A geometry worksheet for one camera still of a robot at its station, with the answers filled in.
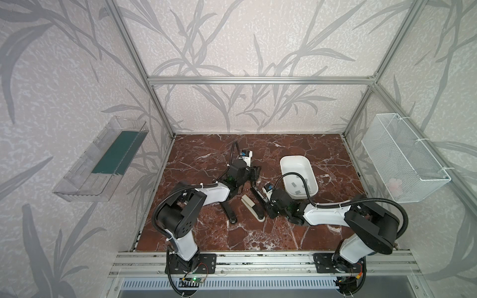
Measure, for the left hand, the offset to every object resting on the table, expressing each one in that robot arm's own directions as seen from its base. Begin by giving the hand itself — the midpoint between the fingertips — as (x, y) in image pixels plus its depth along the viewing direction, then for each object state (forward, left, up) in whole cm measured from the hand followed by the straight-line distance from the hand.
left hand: (261, 162), depth 91 cm
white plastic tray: (+6, -22, -11) cm, 26 cm away
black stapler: (-15, 0, -10) cm, 18 cm away
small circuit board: (-48, +27, -13) cm, 57 cm away
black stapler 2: (-19, +16, -10) cm, 27 cm away
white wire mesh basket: (-19, -48, +23) cm, 57 cm away
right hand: (-14, -2, -11) cm, 18 cm away
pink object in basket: (-17, -53, +9) cm, 56 cm away
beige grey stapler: (-18, +6, -9) cm, 21 cm away
